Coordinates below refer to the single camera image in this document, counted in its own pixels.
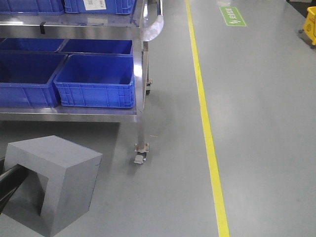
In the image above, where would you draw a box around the grey block with square hole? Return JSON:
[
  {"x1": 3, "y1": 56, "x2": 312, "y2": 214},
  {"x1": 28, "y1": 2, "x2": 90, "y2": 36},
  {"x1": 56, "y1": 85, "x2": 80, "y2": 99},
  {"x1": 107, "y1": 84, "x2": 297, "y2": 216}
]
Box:
[{"x1": 0, "y1": 135, "x2": 103, "y2": 237}]

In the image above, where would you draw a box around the row of blue bins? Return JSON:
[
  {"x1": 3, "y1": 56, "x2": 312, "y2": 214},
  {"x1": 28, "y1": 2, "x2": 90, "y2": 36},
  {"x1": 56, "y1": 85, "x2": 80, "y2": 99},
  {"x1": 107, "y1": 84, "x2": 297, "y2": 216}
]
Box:
[{"x1": 0, "y1": 0, "x2": 136, "y2": 109}]

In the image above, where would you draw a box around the yellow mop bucket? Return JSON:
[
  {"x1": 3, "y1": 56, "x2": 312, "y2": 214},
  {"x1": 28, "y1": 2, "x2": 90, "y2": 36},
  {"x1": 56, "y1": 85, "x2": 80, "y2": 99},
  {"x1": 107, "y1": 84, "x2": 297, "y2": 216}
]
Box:
[{"x1": 298, "y1": 6, "x2": 316, "y2": 46}]

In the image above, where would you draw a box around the steel rack with curved handle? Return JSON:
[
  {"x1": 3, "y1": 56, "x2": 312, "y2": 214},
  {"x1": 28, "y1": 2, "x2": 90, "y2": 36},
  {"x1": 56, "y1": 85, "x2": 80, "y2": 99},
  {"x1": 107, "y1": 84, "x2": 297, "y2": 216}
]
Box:
[{"x1": 0, "y1": 0, "x2": 165, "y2": 171}]

